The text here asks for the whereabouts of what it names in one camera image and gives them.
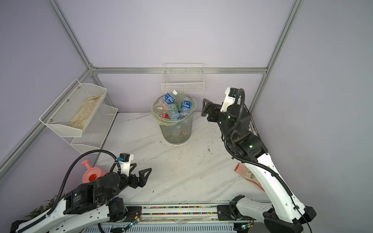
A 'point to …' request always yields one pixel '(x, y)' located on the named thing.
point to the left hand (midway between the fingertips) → (143, 168)
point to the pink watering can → (91, 173)
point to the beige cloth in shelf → (85, 112)
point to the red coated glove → (243, 170)
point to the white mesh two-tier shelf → (91, 139)
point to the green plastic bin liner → (164, 121)
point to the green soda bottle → (178, 107)
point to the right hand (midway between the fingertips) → (211, 100)
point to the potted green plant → (50, 203)
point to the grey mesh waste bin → (179, 134)
